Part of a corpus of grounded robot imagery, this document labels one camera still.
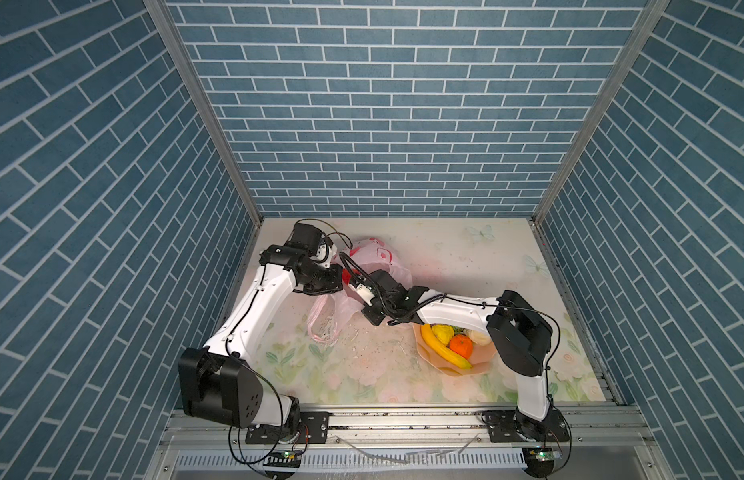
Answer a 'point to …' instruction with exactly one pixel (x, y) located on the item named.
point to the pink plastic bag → (334, 314)
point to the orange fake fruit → (461, 344)
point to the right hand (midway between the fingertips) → (362, 301)
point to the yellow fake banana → (442, 351)
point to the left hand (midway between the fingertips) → (344, 285)
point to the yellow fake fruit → (444, 332)
